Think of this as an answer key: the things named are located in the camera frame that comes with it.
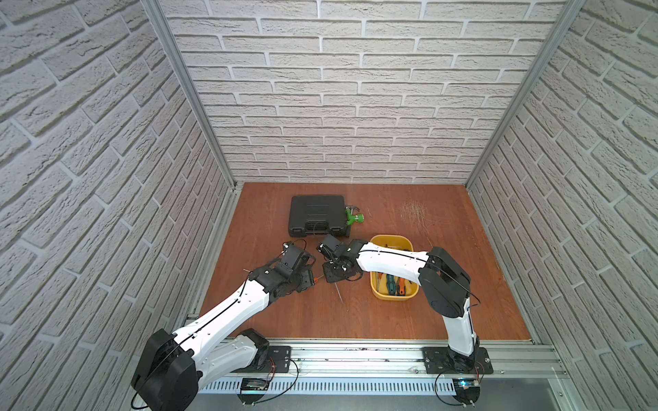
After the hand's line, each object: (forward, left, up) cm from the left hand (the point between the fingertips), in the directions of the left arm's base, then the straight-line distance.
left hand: (309, 272), depth 82 cm
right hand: (+2, -8, -6) cm, 11 cm away
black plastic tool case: (+26, -2, -4) cm, 27 cm away
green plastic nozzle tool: (+26, -19, -5) cm, 33 cm away
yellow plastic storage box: (0, -24, -7) cm, 25 cm away
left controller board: (-31, +14, -10) cm, 35 cm away
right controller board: (-32, -46, -9) cm, 57 cm away
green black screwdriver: (-2, -28, -4) cm, 28 cm away
